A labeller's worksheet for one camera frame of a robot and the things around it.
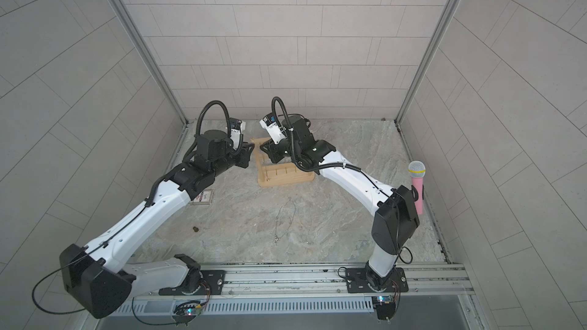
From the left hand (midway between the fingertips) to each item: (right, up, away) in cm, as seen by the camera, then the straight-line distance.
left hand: (255, 142), depth 76 cm
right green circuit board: (+41, -50, -8) cm, 65 cm away
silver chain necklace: (+7, -35, +4) cm, 36 cm away
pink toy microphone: (+50, -8, -9) cm, 51 cm away
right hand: (+3, -1, 0) cm, 3 cm away
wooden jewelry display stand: (+3, -13, +13) cm, 19 cm away
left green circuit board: (-18, -49, -10) cm, 54 cm away
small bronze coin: (-23, -31, +5) cm, 39 cm away
